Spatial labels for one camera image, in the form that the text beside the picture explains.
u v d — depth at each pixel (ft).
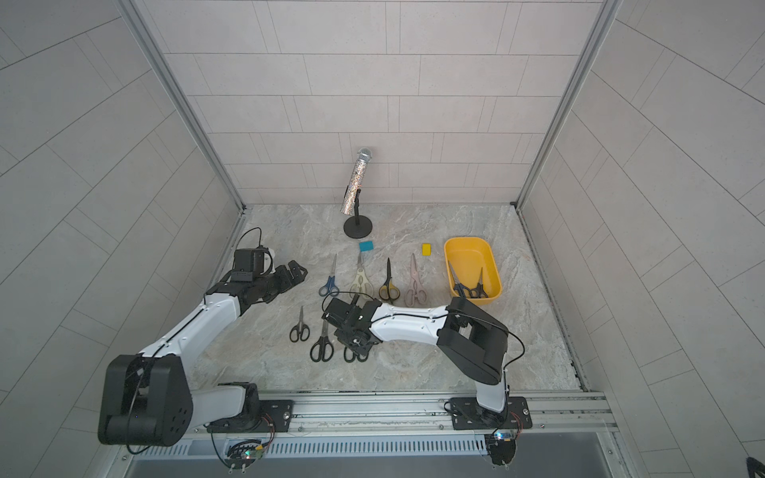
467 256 3.35
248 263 2.15
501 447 2.23
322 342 2.71
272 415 2.31
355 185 3.08
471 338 1.57
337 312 2.10
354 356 2.65
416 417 2.37
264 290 2.32
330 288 3.08
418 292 3.06
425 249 3.35
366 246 3.45
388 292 3.04
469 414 2.19
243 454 2.15
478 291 3.02
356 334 1.96
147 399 1.29
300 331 2.78
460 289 3.05
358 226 3.57
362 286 3.08
